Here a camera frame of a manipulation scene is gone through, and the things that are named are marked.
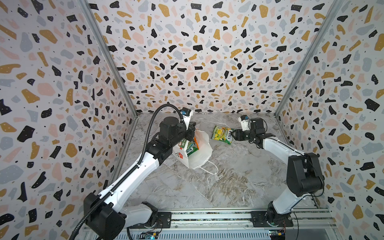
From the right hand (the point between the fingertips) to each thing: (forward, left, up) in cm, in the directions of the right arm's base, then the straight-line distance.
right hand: (232, 129), depth 92 cm
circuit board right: (-51, -18, -16) cm, 57 cm away
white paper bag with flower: (-14, +20, -9) cm, 26 cm away
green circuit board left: (-53, +43, -14) cm, 70 cm away
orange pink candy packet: (-5, +22, -7) cm, 24 cm away
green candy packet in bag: (-17, +26, +7) cm, 32 cm away
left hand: (-10, +22, +19) cm, 31 cm away
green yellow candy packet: (+7, +4, -13) cm, 15 cm away
